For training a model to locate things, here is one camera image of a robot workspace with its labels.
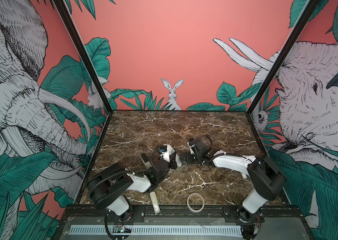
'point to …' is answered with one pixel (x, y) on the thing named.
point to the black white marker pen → (146, 162)
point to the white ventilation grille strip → (161, 230)
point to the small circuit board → (121, 229)
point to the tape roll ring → (191, 209)
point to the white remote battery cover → (154, 199)
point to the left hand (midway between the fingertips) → (176, 152)
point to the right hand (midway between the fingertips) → (183, 157)
